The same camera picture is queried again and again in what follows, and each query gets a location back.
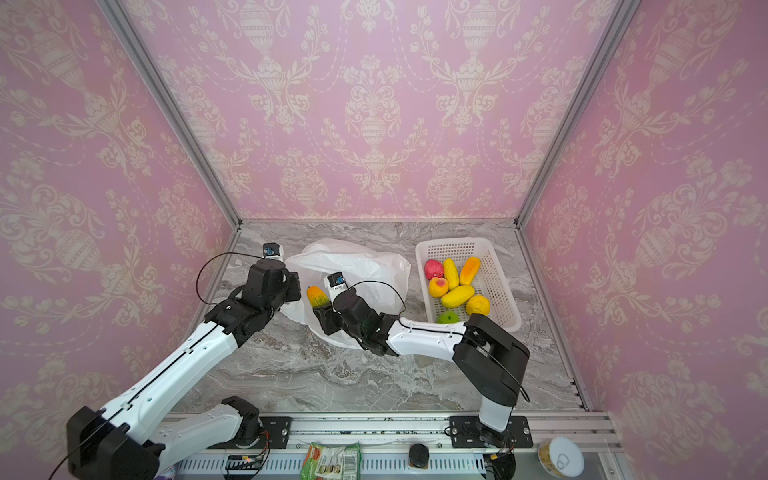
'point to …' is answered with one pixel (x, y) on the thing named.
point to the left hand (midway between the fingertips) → (294, 276)
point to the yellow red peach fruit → (438, 287)
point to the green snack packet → (332, 462)
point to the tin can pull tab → (561, 457)
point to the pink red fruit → (433, 269)
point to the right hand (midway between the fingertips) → (320, 307)
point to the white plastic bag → (317, 259)
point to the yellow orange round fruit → (478, 304)
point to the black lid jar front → (418, 456)
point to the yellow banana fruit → (457, 296)
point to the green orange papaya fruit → (317, 296)
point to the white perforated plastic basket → (490, 280)
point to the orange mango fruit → (469, 270)
